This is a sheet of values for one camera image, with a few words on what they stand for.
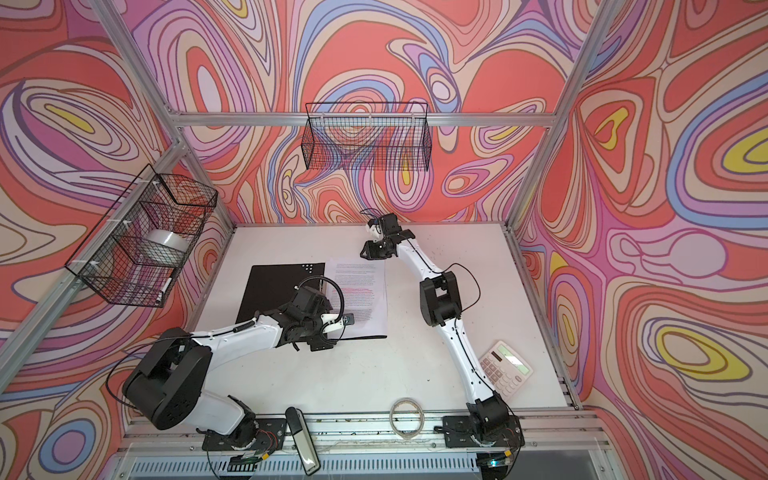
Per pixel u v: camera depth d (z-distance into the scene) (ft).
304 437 2.29
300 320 2.28
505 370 2.69
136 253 2.44
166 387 1.42
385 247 2.89
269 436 2.37
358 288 3.33
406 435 2.40
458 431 2.37
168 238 2.44
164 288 2.35
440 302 2.36
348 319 2.61
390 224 3.05
